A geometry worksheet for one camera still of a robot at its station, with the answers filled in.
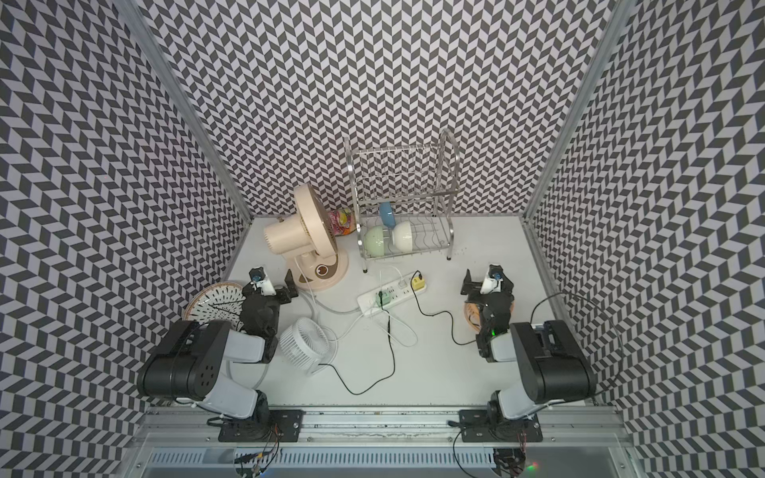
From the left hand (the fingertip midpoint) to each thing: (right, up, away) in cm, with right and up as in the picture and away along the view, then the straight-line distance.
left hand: (275, 274), depth 90 cm
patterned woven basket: (-20, -9, +3) cm, 22 cm away
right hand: (+64, 0, 0) cm, 64 cm away
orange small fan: (+59, -11, -6) cm, 60 cm away
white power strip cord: (+36, -13, +1) cm, 38 cm away
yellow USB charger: (+44, -3, +2) cm, 44 cm away
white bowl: (+39, +11, +7) cm, 41 cm away
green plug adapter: (+34, -7, -4) cm, 35 cm away
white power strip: (+38, -6, +6) cm, 39 cm away
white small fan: (+15, -17, -15) cm, 27 cm away
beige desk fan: (+12, +10, -5) cm, 17 cm away
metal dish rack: (+40, +23, -8) cm, 46 cm away
